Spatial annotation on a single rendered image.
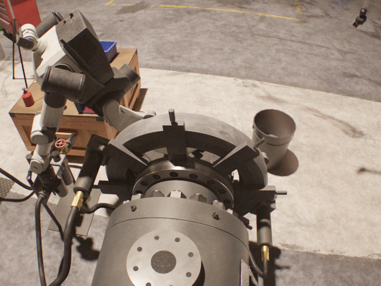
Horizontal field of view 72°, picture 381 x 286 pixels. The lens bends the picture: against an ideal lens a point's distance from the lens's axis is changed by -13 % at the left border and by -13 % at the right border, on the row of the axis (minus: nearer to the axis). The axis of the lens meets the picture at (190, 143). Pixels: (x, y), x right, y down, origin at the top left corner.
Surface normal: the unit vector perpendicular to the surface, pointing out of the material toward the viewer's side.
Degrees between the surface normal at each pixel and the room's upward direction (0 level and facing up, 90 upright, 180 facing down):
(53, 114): 99
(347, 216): 0
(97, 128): 90
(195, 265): 0
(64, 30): 28
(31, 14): 90
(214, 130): 37
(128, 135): 46
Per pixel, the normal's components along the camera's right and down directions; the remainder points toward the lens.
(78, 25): -0.36, -0.42
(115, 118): 0.63, 0.55
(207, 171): 0.43, -0.61
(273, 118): -0.22, 0.65
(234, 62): 0.00, -0.70
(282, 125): -0.75, 0.43
